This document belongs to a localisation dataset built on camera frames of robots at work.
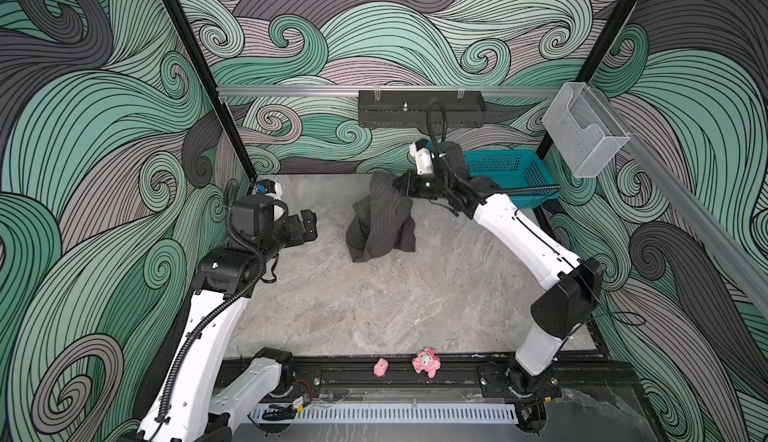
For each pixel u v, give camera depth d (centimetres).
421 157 69
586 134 78
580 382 74
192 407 36
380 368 74
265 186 57
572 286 43
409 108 90
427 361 73
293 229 59
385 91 93
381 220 78
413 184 68
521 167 118
